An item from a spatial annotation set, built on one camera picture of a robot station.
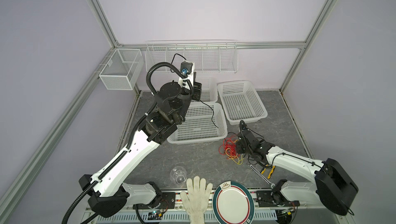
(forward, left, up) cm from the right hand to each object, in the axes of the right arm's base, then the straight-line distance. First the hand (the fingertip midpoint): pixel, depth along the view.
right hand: (239, 144), depth 88 cm
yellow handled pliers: (-13, -16, -4) cm, 21 cm away
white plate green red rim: (-29, +7, -4) cm, 30 cm away
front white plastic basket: (+21, +21, -7) cm, 30 cm away
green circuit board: (-33, +44, -6) cm, 55 cm away
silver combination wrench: (-20, -14, -5) cm, 25 cm away
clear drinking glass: (-16, +34, -4) cm, 38 cm away
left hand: (+6, +23, +46) cm, 51 cm away
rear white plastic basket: (+47, +17, -3) cm, 50 cm away
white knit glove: (-27, +24, -4) cm, 37 cm away
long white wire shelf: (+49, +19, +27) cm, 59 cm away
